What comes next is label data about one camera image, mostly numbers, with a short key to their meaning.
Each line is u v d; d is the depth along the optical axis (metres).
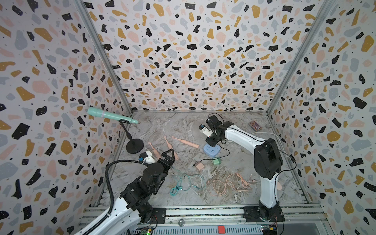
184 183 0.85
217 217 0.74
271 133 1.10
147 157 0.66
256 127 1.12
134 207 0.49
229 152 1.01
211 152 0.95
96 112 0.72
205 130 0.87
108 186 0.51
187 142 1.01
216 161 0.92
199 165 0.90
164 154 0.66
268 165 0.52
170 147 1.00
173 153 0.71
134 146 1.00
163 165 0.65
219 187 0.84
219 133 0.70
